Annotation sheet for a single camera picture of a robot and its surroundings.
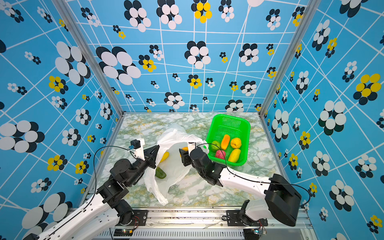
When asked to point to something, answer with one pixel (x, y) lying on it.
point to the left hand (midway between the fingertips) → (159, 146)
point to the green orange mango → (160, 173)
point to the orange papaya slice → (225, 141)
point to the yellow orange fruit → (185, 148)
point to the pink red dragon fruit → (220, 154)
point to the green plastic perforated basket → (222, 125)
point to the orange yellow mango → (234, 155)
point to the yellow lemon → (236, 143)
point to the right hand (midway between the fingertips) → (185, 148)
